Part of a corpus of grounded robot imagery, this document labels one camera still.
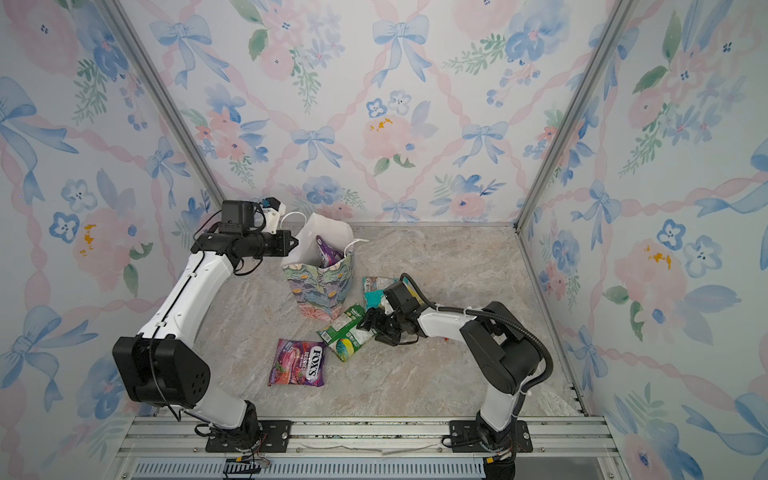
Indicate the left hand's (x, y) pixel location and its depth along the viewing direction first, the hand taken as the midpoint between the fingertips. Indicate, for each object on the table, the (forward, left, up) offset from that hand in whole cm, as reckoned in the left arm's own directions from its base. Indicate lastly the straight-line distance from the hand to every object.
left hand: (297, 238), depth 82 cm
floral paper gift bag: (-10, -8, +2) cm, 13 cm away
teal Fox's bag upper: (-2, -20, -22) cm, 30 cm away
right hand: (-16, -18, -22) cm, 33 cm away
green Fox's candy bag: (-18, -11, -23) cm, 31 cm away
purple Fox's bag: (+1, -7, -9) cm, 12 cm away
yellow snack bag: (-18, -31, +1) cm, 36 cm away
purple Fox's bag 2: (-26, 0, -23) cm, 35 cm away
